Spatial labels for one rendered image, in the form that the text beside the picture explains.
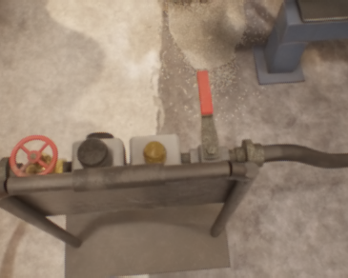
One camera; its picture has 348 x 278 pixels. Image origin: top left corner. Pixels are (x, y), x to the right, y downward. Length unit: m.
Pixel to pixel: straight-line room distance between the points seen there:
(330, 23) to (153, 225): 0.69
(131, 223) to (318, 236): 0.49
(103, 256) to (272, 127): 0.59
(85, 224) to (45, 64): 0.52
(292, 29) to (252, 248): 0.58
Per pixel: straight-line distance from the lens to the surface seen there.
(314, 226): 1.16
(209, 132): 0.66
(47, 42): 1.39
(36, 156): 0.64
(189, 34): 1.34
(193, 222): 1.09
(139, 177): 0.53
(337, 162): 0.82
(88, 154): 0.62
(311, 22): 1.11
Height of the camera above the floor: 1.08
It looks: 68 degrees down
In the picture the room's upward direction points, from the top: straight up
